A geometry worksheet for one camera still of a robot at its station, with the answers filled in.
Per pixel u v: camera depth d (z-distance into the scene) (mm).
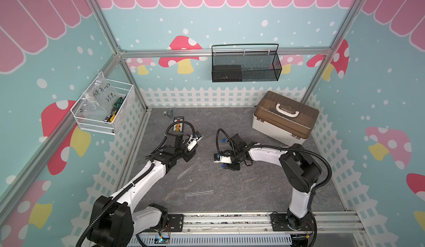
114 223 393
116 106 738
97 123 636
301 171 492
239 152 717
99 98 712
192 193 836
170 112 1158
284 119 886
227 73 841
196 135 723
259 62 946
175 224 732
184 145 725
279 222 741
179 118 1126
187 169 902
